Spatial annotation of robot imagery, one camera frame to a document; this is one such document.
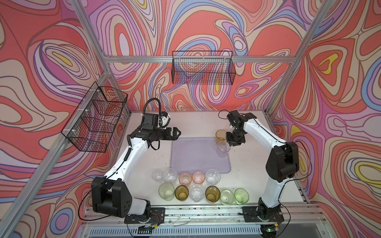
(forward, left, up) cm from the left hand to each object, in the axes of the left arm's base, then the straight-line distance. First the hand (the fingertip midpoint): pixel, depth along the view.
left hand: (175, 131), depth 82 cm
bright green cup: (-29, -36, -21) cm, 50 cm away
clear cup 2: (-17, +4, -20) cm, 27 cm away
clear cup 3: (-27, -12, -21) cm, 36 cm away
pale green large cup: (-26, +5, -20) cm, 33 cm away
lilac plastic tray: (-2, -7, -23) cm, 24 cm away
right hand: (-4, -34, -11) cm, 36 cm away
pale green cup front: (-29, -28, -20) cm, 45 cm away
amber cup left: (-27, -3, -21) cm, 34 cm away
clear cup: (-1, -29, -18) cm, 34 cm away
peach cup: (-20, -5, -20) cm, 28 cm away
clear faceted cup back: (-18, -22, -21) cm, 35 cm away
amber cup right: (-27, -20, -21) cm, 40 cm away
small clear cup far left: (-18, +11, -18) cm, 28 cm away
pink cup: (-19, -13, -19) cm, 30 cm away
